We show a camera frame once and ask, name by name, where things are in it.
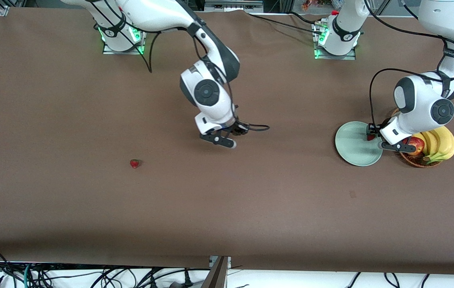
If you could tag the brown wicker basket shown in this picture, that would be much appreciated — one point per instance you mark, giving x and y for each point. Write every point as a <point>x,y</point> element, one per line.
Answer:
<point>415,161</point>

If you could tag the black power plug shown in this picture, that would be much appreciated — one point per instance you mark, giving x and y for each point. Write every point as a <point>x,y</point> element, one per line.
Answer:
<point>187,280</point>

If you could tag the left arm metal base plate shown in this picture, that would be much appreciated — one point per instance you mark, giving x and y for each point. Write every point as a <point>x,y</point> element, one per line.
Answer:
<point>335,57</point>

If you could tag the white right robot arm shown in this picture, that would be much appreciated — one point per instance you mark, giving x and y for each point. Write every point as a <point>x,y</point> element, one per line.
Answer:
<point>207,94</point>

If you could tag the aluminium profile post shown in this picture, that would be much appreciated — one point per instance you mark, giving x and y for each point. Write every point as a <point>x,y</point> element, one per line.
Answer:
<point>217,276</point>

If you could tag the yellow banana bunch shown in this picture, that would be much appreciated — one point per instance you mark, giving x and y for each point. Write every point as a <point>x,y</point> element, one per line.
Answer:
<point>443,144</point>

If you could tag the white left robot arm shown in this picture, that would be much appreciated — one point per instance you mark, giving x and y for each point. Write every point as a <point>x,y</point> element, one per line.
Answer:
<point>419,104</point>

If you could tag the colourful toy pile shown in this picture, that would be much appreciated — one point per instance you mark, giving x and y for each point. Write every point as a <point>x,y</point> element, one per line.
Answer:
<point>319,4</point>

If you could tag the red apple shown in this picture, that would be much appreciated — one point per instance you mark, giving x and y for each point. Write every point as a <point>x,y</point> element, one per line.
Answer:
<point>417,145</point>

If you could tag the pale green round plate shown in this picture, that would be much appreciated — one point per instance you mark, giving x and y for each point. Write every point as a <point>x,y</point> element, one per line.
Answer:
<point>351,148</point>

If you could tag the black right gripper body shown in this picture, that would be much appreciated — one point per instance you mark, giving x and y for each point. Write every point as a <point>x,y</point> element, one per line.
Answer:
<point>238,128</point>

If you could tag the brown table cover sheet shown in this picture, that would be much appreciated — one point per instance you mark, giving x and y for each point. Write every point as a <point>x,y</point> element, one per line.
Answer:
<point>91,200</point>

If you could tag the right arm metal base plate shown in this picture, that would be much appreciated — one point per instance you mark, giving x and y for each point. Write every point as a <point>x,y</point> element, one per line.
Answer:
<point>109,50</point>

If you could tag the grey metal rack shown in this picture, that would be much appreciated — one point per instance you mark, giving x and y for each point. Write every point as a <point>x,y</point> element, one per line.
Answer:
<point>233,4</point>

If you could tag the aluminium frame corner bracket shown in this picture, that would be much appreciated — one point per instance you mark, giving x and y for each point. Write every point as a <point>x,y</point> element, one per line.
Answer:
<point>2,10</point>

